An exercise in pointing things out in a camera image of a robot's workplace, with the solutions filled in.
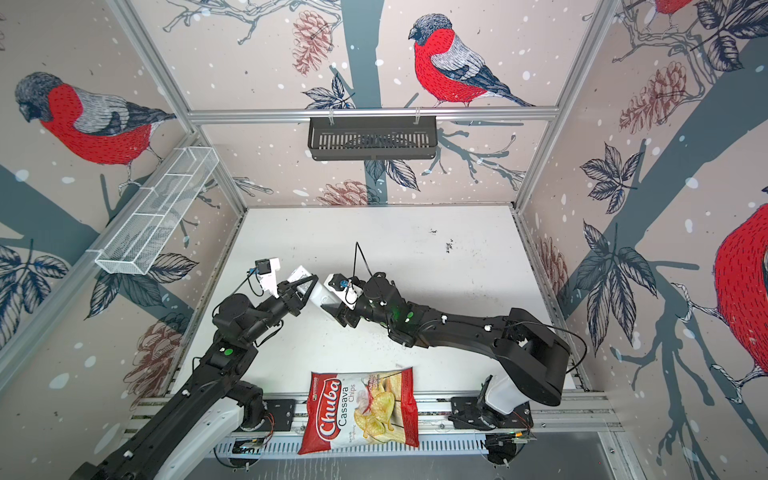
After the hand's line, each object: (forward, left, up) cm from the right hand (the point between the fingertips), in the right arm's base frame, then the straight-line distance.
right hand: (329, 296), depth 76 cm
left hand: (0, +2, +7) cm, 7 cm away
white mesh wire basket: (+3, +46, +14) cm, 48 cm away
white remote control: (-1, +2, +3) cm, 3 cm away
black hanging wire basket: (+59, -7, +10) cm, 60 cm away
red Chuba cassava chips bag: (-23, -8, -13) cm, 28 cm away
